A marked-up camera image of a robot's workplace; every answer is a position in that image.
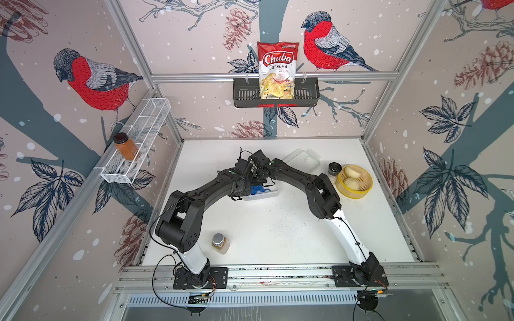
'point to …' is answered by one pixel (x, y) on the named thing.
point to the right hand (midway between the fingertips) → (245, 182)
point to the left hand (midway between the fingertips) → (248, 186)
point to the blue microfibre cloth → (253, 189)
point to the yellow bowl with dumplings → (354, 182)
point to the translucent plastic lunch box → (273, 193)
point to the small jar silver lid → (218, 239)
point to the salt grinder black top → (334, 168)
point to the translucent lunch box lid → (303, 159)
